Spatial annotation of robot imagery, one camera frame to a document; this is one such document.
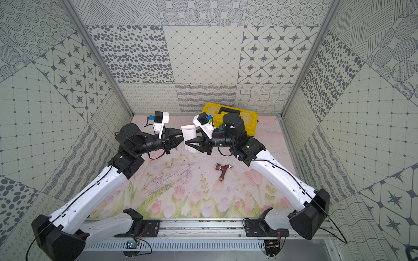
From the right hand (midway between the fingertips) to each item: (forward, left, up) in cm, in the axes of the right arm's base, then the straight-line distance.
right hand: (189, 140), depth 63 cm
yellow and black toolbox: (+36, -11, -18) cm, 42 cm away
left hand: (+1, 0, +6) cm, 6 cm away
